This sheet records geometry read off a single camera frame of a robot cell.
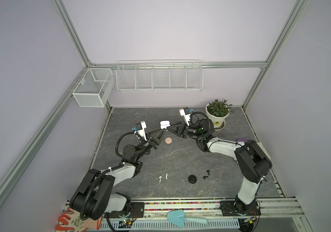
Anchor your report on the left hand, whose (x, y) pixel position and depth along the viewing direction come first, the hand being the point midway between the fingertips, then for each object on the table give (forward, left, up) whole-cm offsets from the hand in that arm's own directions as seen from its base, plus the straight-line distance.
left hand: (167, 131), depth 71 cm
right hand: (+1, 0, +1) cm, 1 cm away
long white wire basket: (+47, +2, 0) cm, 47 cm away
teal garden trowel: (-33, -3, -27) cm, 43 cm away
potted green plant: (+21, -34, -11) cm, 42 cm away
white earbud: (-13, +5, -29) cm, 32 cm away
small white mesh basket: (+39, +46, -2) cm, 61 cm away
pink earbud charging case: (+11, -1, -27) cm, 30 cm away
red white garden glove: (-31, +49, -27) cm, 64 cm away
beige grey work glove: (-1, -64, -29) cm, 71 cm away
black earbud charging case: (-16, -13, -27) cm, 34 cm away
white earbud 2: (-12, +2, -28) cm, 31 cm away
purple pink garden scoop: (+9, -53, -29) cm, 61 cm away
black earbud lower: (-15, -21, -29) cm, 38 cm away
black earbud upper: (-12, -24, -29) cm, 39 cm away
